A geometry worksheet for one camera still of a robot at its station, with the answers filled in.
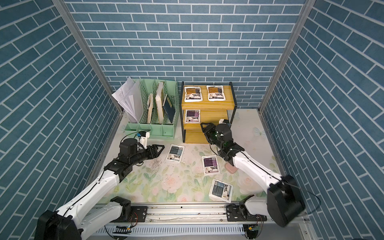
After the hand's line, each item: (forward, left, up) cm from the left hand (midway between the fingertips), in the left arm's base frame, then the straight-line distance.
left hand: (164, 147), depth 80 cm
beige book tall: (+28, +6, +8) cm, 30 cm away
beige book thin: (+30, +13, +3) cm, 33 cm away
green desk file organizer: (+22, +4, -14) cm, 26 cm away
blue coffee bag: (+6, -4, -16) cm, 18 cm away
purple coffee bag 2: (-2, -26, -16) cm, 31 cm away
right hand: (+9, -20, +8) cm, 23 cm away
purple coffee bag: (+22, -15, +2) cm, 27 cm away
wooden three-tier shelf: (+16, -23, +18) cm, 33 cm away
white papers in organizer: (+27, +23, +13) cm, 38 cm away
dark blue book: (+36, +3, -6) cm, 37 cm away
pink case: (-6, -38, -15) cm, 41 cm away
